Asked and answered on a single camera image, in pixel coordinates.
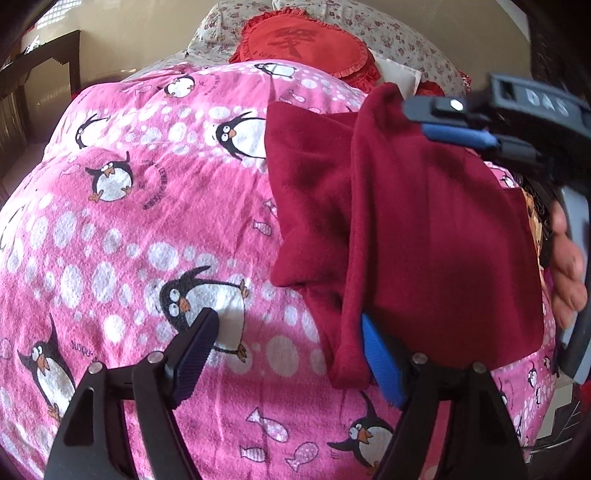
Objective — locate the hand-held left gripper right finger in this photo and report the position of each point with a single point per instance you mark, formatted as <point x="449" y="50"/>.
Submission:
<point x="383" y="360"/>

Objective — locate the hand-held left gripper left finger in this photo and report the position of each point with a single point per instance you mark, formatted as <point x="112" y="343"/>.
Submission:
<point x="194" y="355"/>

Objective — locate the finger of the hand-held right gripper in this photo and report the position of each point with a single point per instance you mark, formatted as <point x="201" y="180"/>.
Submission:
<point x="461" y="134"/>
<point x="521" y="150"/>

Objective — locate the dark red garment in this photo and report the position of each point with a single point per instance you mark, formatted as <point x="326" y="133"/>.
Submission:
<point x="415" y="230"/>

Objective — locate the person's right hand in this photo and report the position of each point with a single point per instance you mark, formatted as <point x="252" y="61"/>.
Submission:
<point x="565" y="258"/>

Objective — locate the orange and cream towel blanket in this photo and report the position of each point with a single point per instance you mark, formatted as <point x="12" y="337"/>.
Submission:
<point x="533" y="226"/>

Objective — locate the red ruffled cushion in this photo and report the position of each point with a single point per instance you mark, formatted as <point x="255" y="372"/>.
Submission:
<point x="436" y="87"/>

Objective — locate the white pillow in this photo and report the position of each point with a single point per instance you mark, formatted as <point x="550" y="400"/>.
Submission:
<point x="397" y="74"/>

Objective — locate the floral pillow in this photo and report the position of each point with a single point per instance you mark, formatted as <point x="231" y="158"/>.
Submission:
<point x="406" y="41"/>

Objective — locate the pink penguin print blanket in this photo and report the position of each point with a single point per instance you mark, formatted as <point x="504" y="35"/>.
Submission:
<point x="115" y="254"/>

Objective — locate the red cushion with embroidered character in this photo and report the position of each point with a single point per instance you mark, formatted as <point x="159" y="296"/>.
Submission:
<point x="300" y="46"/>

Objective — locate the dark wooden furniture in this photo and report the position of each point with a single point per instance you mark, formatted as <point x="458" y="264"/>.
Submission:
<point x="32" y="92"/>

